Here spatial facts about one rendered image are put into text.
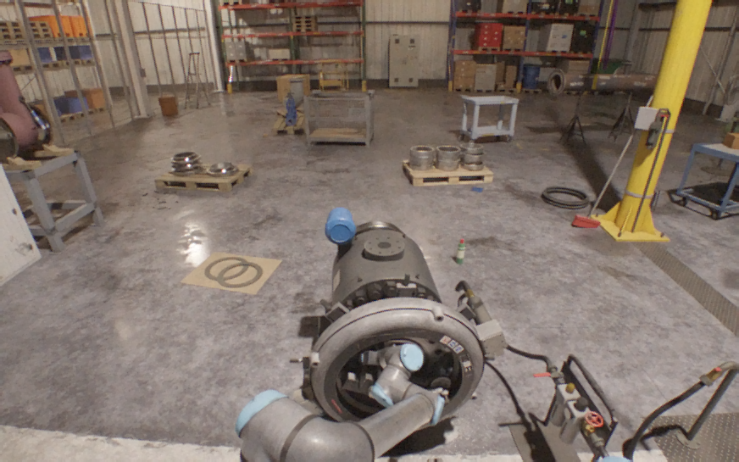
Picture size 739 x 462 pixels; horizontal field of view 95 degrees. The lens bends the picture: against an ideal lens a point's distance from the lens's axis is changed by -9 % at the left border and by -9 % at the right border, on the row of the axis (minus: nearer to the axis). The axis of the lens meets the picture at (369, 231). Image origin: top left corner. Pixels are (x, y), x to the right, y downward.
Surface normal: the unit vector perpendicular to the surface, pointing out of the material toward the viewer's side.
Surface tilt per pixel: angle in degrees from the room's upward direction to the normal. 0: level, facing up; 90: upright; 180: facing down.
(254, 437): 56
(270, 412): 11
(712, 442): 0
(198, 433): 0
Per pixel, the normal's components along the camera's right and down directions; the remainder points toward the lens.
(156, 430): 0.00, -0.89
